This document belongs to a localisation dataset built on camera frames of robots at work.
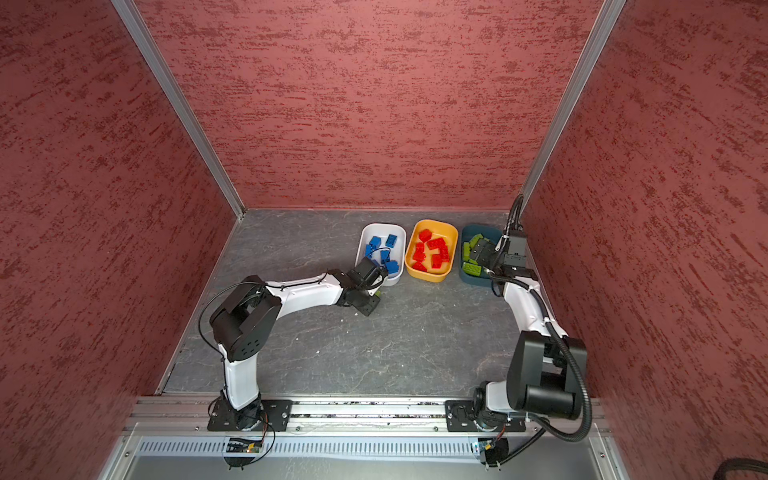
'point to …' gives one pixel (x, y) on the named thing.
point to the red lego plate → (438, 243)
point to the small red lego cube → (419, 266)
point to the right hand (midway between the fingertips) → (484, 254)
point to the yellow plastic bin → (431, 250)
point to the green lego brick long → (377, 293)
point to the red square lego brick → (425, 235)
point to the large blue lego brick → (373, 245)
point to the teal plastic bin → (468, 232)
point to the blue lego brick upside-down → (391, 240)
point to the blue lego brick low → (384, 256)
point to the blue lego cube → (392, 267)
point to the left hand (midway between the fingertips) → (368, 306)
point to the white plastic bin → (397, 253)
